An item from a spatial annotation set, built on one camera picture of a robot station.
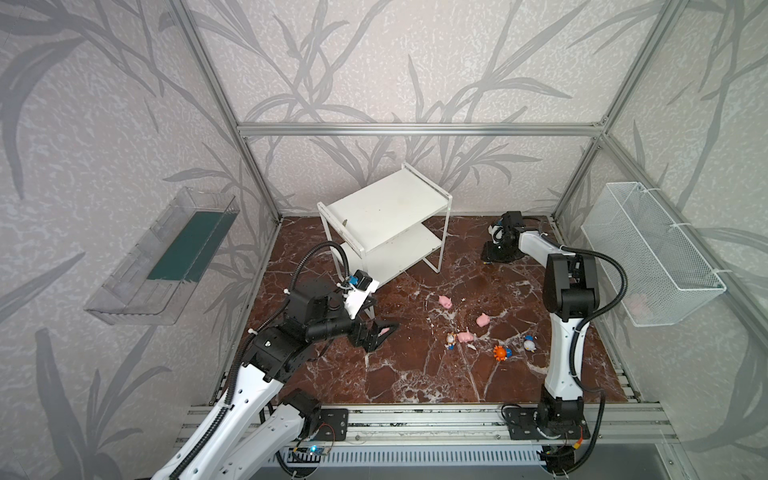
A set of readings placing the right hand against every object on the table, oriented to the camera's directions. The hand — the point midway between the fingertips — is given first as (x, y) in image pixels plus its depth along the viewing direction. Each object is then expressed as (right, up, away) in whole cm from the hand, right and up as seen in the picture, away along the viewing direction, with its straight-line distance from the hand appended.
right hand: (487, 248), depth 108 cm
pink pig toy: (-18, -17, -14) cm, 28 cm away
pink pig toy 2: (-6, -22, -18) cm, 29 cm away
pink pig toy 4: (-37, -25, -17) cm, 48 cm away
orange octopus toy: (-3, -29, -24) cm, 38 cm away
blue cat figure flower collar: (-17, -26, -22) cm, 38 cm away
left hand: (-34, -12, -42) cm, 56 cm away
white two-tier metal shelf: (-34, +6, -35) cm, 50 cm away
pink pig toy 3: (-13, -25, -22) cm, 36 cm away
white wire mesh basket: (+24, -5, -48) cm, 54 cm away
